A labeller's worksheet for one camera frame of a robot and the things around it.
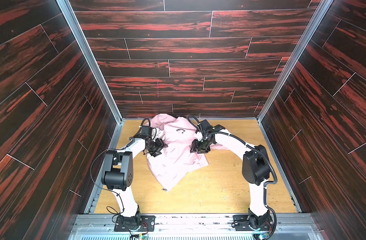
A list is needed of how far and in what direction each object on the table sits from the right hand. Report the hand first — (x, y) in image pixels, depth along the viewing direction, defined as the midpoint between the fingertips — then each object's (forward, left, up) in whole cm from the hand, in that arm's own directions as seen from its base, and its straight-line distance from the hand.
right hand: (196, 150), depth 93 cm
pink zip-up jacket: (-7, +12, -5) cm, 15 cm away
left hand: (+2, +20, -1) cm, 20 cm away
